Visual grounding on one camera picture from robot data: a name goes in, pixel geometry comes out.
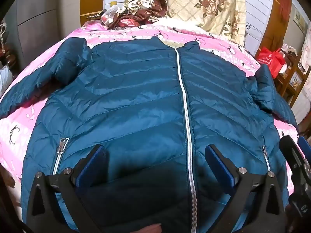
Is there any white plastic bag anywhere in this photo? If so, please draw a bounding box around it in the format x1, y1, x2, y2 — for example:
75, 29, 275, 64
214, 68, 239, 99
0, 64, 14, 97

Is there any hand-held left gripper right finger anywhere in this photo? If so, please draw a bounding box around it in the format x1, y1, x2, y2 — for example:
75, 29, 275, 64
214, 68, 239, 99
205, 144, 285, 233

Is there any teal puffer jacket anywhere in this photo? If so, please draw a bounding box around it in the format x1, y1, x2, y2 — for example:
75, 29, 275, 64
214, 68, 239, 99
0, 38, 299, 233

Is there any brown floral cloth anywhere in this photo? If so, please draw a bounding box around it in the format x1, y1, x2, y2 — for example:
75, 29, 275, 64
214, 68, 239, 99
87, 0, 170, 30

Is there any beige floral quilt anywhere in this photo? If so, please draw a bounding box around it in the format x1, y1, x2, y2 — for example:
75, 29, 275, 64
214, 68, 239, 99
143, 0, 247, 36

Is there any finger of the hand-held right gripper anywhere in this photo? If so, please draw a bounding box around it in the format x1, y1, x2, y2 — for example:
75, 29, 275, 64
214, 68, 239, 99
279, 136, 311, 187
298, 136, 311, 159

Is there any person's left hand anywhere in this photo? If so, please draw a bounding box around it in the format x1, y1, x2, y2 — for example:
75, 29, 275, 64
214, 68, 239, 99
140, 223, 163, 233

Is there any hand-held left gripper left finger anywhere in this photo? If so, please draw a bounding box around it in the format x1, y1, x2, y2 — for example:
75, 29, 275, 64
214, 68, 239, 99
26, 144, 107, 233

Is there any clear plastic bag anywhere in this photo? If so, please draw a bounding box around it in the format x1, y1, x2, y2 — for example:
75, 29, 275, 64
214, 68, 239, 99
101, 5, 125, 26

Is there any grey cabinet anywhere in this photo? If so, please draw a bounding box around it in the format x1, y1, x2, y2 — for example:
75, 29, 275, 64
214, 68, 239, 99
5, 0, 83, 63

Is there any pink penguin print blanket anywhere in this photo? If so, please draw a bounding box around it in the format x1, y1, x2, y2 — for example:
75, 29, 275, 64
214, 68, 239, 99
0, 21, 302, 190

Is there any red plastic bag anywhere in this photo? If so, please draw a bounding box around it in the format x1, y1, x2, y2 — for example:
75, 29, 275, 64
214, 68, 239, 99
257, 47, 285, 78

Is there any wooden chair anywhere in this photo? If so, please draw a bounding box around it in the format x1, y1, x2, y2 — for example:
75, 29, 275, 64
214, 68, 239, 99
274, 49, 311, 107

